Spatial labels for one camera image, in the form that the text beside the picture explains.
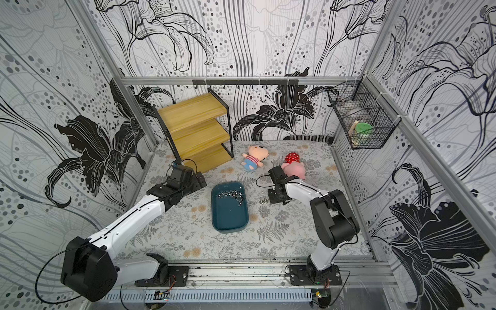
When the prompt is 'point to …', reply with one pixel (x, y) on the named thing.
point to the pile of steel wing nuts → (233, 193)
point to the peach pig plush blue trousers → (256, 155)
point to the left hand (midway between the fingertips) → (199, 184)
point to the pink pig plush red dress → (293, 166)
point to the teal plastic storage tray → (227, 216)
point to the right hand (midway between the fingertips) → (278, 194)
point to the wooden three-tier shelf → (194, 132)
